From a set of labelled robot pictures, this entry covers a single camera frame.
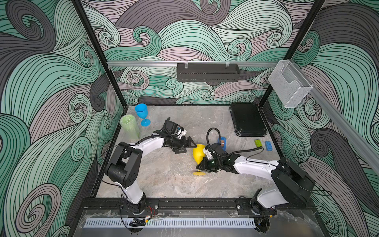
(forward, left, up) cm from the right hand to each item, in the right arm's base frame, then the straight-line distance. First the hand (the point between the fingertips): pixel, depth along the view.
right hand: (195, 169), depth 82 cm
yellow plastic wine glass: (+8, -2, +3) cm, 8 cm away
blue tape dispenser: (+17, -18, +1) cm, 25 cm away
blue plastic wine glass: (+36, +35, +12) cm, 52 cm away
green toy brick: (+19, -43, -4) cm, 48 cm away
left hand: (+11, +2, +6) cm, 13 cm away
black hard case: (+35, -39, +1) cm, 52 cm away
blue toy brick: (+16, -49, -4) cm, 52 cm away
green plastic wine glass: (+27, +41, +11) cm, 51 cm away
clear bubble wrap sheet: (+23, +41, +7) cm, 48 cm away
